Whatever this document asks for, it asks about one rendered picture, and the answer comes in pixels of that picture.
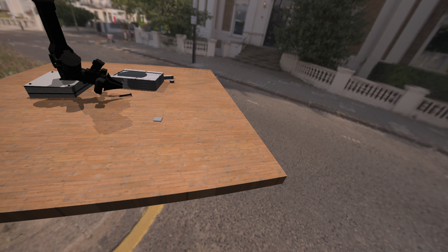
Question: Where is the dark grey round disc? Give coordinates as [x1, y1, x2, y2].
[118, 71, 147, 78]

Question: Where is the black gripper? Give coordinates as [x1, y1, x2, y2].
[80, 68, 123, 94]

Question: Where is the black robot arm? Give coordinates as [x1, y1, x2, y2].
[32, 0, 105, 81]

